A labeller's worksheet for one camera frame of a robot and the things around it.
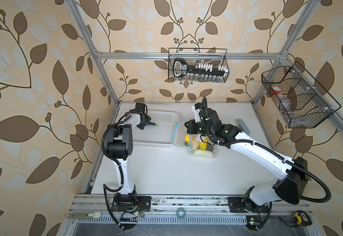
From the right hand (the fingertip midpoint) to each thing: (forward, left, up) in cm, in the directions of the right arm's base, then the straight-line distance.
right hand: (185, 124), depth 75 cm
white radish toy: (-6, -12, -22) cm, 25 cm away
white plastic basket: (+11, +15, -26) cm, 32 cm away
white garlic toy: (-1, -7, -19) cm, 21 cm away
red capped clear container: (+17, -52, +7) cm, 55 cm away
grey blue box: (+15, -41, -22) cm, 49 cm away
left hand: (+22, +25, -20) cm, 39 cm away
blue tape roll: (-35, +3, -26) cm, 44 cm away
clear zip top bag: (-2, -10, -19) cm, 22 cm away
